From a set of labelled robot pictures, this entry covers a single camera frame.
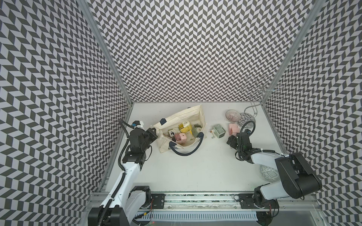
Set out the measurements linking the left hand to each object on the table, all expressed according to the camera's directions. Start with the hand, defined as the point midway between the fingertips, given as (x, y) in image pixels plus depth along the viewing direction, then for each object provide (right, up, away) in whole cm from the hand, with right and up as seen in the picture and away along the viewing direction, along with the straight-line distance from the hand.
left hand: (156, 129), depth 82 cm
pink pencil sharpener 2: (+14, -7, +8) cm, 17 cm away
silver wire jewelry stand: (+59, +23, -1) cm, 63 cm away
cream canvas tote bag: (+6, 0, -1) cm, 6 cm away
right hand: (+49, -10, +13) cm, 52 cm away
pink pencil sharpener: (+50, -2, +15) cm, 52 cm away
